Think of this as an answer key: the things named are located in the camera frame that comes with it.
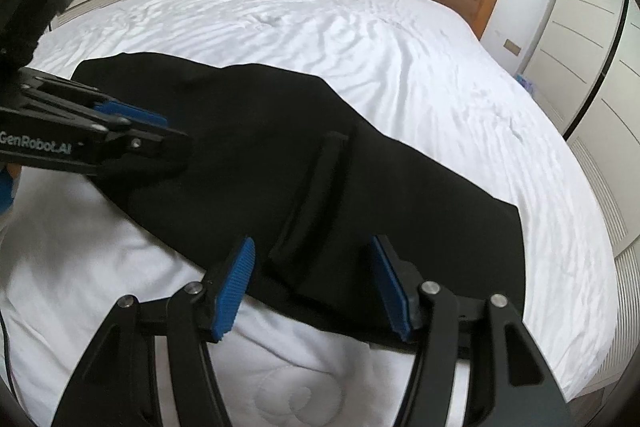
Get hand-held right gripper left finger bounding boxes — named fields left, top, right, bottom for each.
left=50, top=237, right=257, bottom=427

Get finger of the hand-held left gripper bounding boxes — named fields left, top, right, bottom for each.
left=99, top=126, right=192, bottom=180
left=17, top=68, right=169, bottom=132

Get bed with white duvet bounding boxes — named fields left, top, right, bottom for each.
left=0, top=0, right=618, bottom=427

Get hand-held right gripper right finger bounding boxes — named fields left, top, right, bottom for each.
left=371, top=234, right=576, bottom=427

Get white wardrobe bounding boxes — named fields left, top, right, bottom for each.
left=520, top=0, right=640, bottom=258

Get black pants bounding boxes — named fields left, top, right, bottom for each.
left=70, top=51, right=527, bottom=350

